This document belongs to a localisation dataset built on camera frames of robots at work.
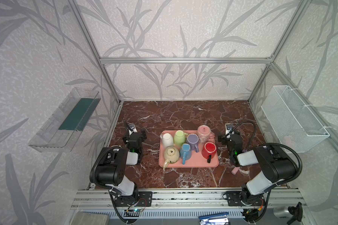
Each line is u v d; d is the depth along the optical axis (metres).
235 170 0.82
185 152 0.82
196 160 0.87
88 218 0.66
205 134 0.87
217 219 0.69
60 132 0.63
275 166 0.46
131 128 0.79
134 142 0.71
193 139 0.89
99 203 0.75
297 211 0.58
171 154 0.81
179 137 0.87
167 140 0.87
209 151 0.83
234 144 0.72
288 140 0.74
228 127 0.81
